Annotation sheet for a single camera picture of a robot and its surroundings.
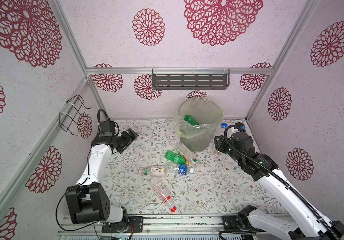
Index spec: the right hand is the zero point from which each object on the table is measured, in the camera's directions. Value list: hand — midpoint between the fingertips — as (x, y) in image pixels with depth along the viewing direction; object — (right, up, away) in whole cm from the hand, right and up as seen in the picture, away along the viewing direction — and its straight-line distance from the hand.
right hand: (218, 136), depth 72 cm
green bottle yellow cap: (-17, -15, +21) cm, 30 cm away
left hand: (-44, -3, +13) cm, 46 cm away
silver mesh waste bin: (-3, -6, +25) cm, 26 cm away
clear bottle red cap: (-27, -31, +8) cm, 41 cm away
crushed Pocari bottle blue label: (-21, -20, +16) cm, 33 cm away
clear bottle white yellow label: (-32, -21, +15) cm, 41 cm away
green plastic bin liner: (+2, +14, +25) cm, 29 cm away
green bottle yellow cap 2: (-9, +10, +28) cm, 32 cm away
